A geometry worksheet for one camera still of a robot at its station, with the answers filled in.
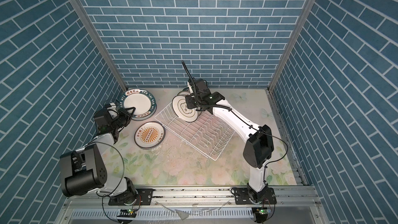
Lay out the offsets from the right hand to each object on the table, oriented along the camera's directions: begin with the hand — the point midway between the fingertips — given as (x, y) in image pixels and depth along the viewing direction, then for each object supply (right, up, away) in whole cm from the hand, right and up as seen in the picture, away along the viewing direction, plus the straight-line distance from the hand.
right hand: (188, 98), depth 83 cm
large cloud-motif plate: (-7, -5, +15) cm, 18 cm away
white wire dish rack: (+11, -22, +10) cm, 27 cm away
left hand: (-31, -5, +4) cm, 31 cm away
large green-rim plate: (-28, -3, +10) cm, 30 cm away
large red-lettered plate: (-5, +3, +13) cm, 14 cm away
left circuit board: (-28, -55, -11) cm, 62 cm away
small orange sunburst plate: (-24, -22, +8) cm, 34 cm away
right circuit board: (+36, -54, -12) cm, 66 cm away
